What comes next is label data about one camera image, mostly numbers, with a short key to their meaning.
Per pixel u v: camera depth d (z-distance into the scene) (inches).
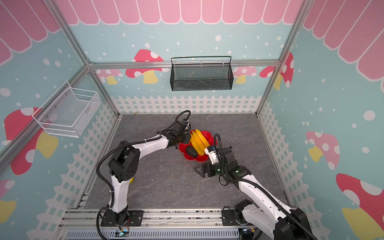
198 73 37.3
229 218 29.0
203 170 27.4
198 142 39.2
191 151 36.8
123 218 26.8
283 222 16.1
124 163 21.0
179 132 30.6
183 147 37.4
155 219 29.9
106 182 21.6
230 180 22.8
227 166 24.2
